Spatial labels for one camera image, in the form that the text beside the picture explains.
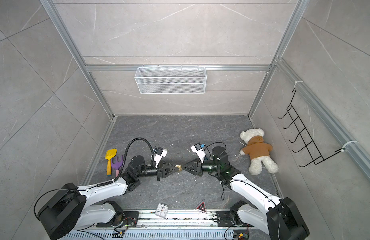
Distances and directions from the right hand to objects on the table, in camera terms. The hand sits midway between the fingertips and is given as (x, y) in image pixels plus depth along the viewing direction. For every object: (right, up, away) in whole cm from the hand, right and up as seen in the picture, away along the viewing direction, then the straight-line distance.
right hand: (184, 166), depth 72 cm
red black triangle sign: (+9, -22, +4) cm, 25 cm away
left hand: (-3, 0, -1) cm, 3 cm away
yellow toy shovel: (-49, +2, +23) cm, 54 cm away
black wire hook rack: (+55, +10, -9) cm, 56 cm away
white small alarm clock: (-12, -23, +3) cm, 26 cm away
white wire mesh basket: (-10, +52, +29) cm, 60 cm away
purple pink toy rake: (-43, -4, +20) cm, 47 cm away
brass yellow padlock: (-2, 0, -1) cm, 2 cm away
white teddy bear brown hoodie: (+46, +4, +21) cm, 51 cm away
